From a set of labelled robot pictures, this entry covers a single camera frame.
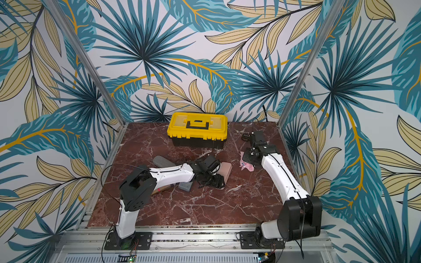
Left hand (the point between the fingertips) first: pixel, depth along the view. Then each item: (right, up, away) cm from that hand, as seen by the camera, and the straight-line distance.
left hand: (219, 187), depth 87 cm
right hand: (+16, +16, -2) cm, 23 cm away
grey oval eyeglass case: (-35, +12, +10) cm, 38 cm away
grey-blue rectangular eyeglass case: (-18, 0, +1) cm, 18 cm away
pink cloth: (+13, +13, -4) cm, 19 cm away
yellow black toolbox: (-12, +31, +8) cm, 34 cm away
